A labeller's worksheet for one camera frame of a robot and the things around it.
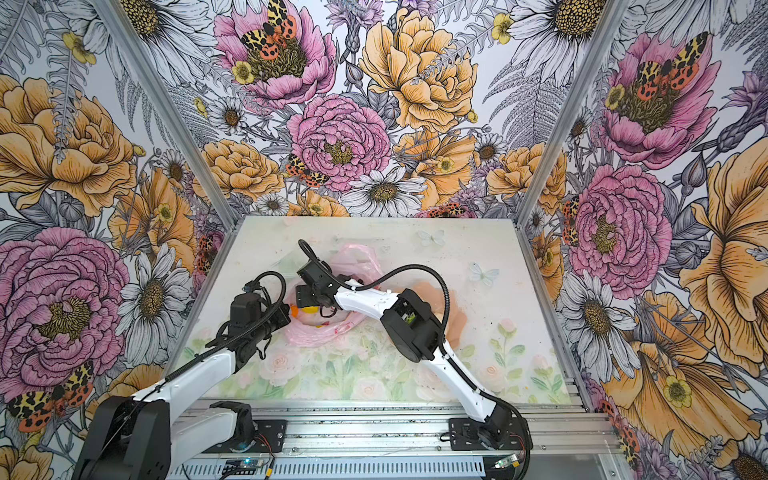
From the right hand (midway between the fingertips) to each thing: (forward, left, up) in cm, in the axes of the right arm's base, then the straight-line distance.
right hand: (308, 302), depth 97 cm
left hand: (-6, +4, +4) cm, 9 cm away
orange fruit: (-5, +3, +4) cm, 7 cm away
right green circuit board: (-43, -53, -3) cm, 68 cm away
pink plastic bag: (-12, -5, +6) cm, 14 cm away
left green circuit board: (-43, +9, -2) cm, 44 cm away
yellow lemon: (-5, -2, +4) cm, 7 cm away
